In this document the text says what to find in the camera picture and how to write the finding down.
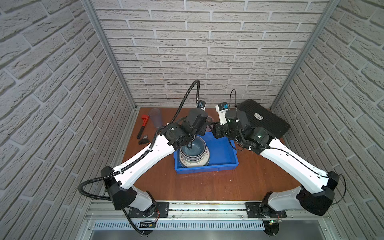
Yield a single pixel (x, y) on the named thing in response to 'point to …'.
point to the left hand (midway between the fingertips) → (201, 118)
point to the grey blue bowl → (198, 147)
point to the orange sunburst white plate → (202, 163)
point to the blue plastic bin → (222, 153)
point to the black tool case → (259, 116)
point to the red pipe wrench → (145, 117)
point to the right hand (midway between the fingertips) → (212, 123)
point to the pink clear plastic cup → (208, 129)
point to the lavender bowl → (193, 160)
